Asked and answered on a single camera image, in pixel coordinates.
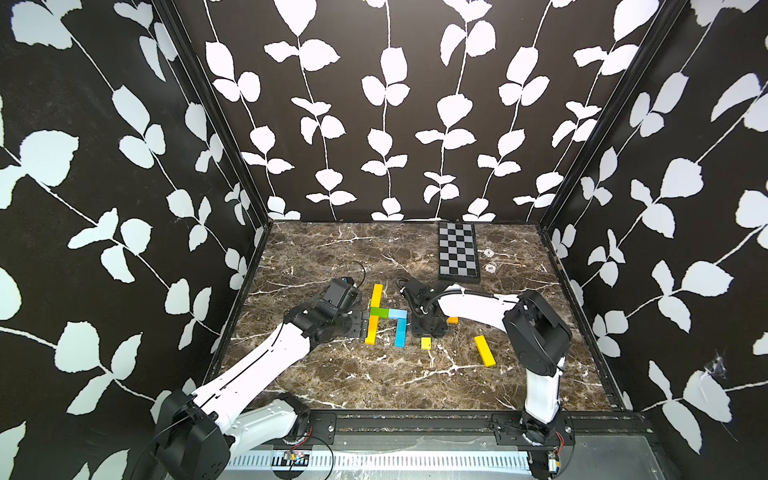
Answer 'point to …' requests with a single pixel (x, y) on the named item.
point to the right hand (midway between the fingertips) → (418, 331)
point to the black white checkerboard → (457, 252)
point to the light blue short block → (397, 313)
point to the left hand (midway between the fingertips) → (358, 317)
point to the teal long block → (401, 331)
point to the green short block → (383, 313)
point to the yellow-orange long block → (372, 330)
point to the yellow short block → (453, 320)
